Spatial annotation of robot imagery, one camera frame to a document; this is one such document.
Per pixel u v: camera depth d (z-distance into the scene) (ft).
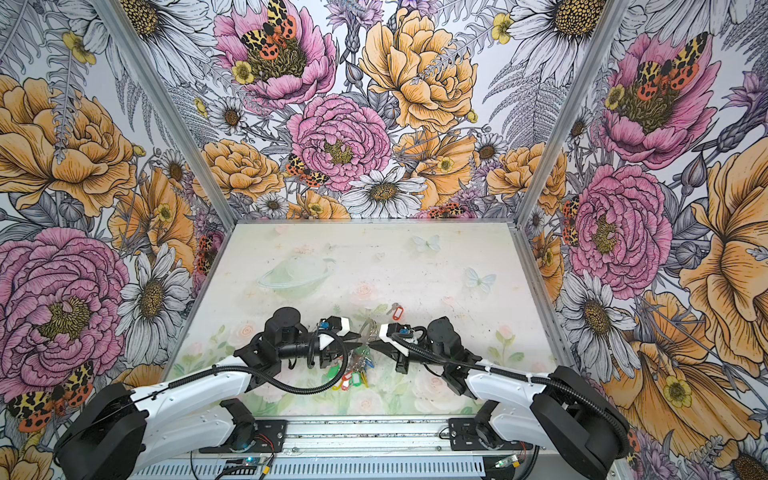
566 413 1.41
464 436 2.42
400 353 2.26
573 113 2.94
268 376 1.78
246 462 2.32
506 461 2.35
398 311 3.17
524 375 1.60
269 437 2.41
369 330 2.64
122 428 1.35
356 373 2.64
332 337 2.03
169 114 2.93
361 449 2.40
